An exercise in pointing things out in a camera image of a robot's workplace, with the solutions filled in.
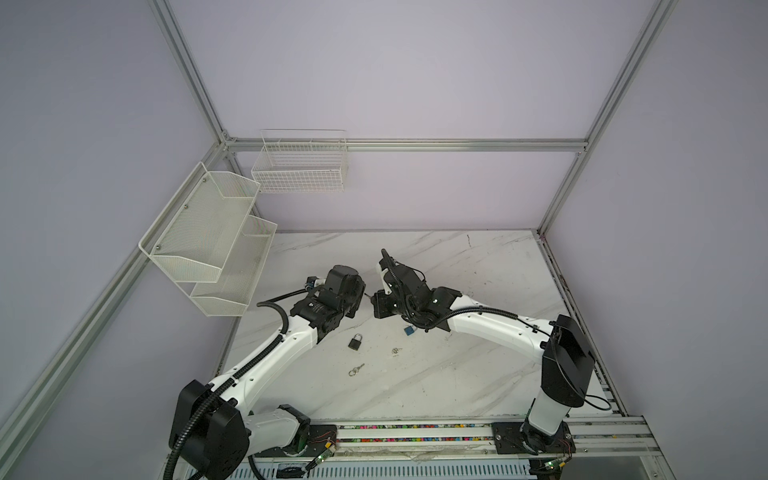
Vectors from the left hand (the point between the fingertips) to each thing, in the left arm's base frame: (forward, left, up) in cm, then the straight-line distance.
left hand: (363, 283), depth 81 cm
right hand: (-4, -1, -1) cm, 5 cm away
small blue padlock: (-5, -14, -19) cm, 24 cm away
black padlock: (-9, +3, -19) cm, 21 cm away
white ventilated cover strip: (-41, -26, -20) cm, 52 cm away
